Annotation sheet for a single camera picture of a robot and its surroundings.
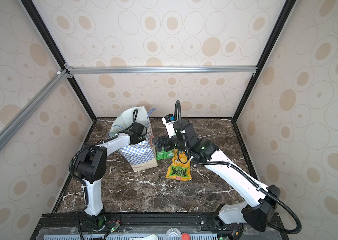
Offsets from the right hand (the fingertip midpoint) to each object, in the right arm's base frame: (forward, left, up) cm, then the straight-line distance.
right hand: (161, 136), depth 69 cm
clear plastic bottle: (-34, -5, -31) cm, 46 cm away
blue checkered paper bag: (-1, +11, -14) cm, 18 cm away
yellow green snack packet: (-3, -9, -27) cm, 29 cm away
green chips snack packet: (+7, +1, -28) cm, 28 cm away
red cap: (-36, -11, -28) cm, 47 cm away
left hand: (+16, +12, -26) cm, 33 cm away
